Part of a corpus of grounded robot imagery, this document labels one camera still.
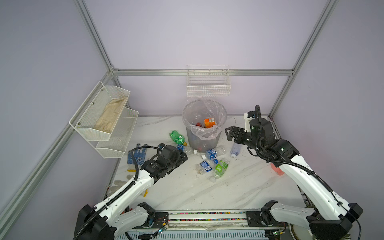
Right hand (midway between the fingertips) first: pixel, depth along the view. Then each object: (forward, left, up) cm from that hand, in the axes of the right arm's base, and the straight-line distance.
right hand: (231, 130), depth 69 cm
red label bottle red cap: (+23, +16, -21) cm, 35 cm away
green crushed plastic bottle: (+18, +31, -29) cm, 46 cm away
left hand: (-6, +25, -17) cm, 31 cm away
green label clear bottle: (-6, +2, -27) cm, 28 cm away
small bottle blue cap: (-4, +11, -30) cm, 32 cm away
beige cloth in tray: (+12, +64, -1) cm, 65 cm away
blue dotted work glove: (+3, +54, -30) cm, 62 cm away
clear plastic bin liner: (+25, +17, -10) cm, 32 cm away
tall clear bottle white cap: (+7, -8, -28) cm, 30 cm away
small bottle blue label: (+8, +23, -29) cm, 38 cm away
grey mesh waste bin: (+10, +13, -27) cm, 32 cm away
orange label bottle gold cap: (+20, +9, -17) cm, 28 cm away
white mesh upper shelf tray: (+9, +71, -1) cm, 71 cm away
